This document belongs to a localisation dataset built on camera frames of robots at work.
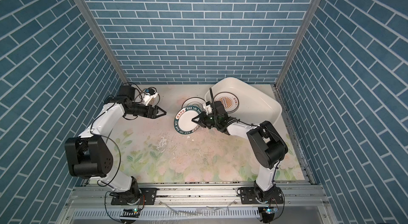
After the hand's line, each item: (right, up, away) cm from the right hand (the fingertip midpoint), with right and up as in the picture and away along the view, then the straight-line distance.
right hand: (193, 120), depth 87 cm
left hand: (-15, +5, -3) cm, 17 cm away
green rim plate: (-5, -1, -2) cm, 6 cm away
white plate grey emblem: (-1, +10, +24) cm, 26 cm away
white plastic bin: (+32, +10, +21) cm, 40 cm away
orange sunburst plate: (+22, +11, +22) cm, 33 cm away
